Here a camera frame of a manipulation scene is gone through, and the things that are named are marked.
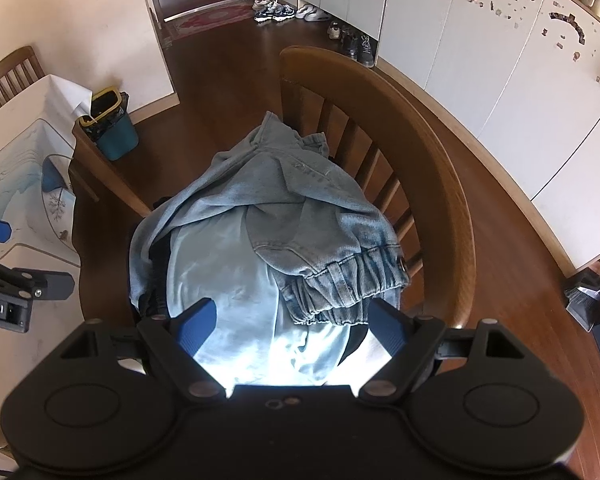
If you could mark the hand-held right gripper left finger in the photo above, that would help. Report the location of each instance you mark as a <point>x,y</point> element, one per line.
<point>196,327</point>

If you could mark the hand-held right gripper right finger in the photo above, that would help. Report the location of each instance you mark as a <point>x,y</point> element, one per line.
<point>387,330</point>

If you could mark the pale blue garment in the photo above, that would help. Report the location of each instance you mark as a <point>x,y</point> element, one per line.
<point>220,270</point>

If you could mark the light blue denim pants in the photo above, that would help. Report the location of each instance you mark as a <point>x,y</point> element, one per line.
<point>300,185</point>

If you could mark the white table with printed cloth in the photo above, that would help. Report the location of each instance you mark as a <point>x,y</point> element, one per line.
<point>20,170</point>

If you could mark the teal trash bin yellow rim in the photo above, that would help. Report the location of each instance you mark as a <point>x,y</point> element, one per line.
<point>115,135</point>

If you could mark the large wooden slat-back chair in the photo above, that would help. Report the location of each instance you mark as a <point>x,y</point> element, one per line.
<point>430,170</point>

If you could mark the broom and dustpan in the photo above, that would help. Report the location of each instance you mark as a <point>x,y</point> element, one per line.
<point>587,290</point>

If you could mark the white cabinets with stickers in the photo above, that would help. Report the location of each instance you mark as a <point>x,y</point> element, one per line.
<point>505,70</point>

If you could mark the red patterned rug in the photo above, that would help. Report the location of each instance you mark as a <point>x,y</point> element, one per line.
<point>210,17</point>

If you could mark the row of shoes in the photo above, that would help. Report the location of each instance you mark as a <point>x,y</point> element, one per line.
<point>280,11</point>

